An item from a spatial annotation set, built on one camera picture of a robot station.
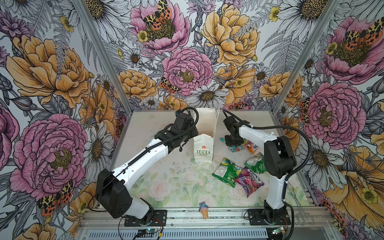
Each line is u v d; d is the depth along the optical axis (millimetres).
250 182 808
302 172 941
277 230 715
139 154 476
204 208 745
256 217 740
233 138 831
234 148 941
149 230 714
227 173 852
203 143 799
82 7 715
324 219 748
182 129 586
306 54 893
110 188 404
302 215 756
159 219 734
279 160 527
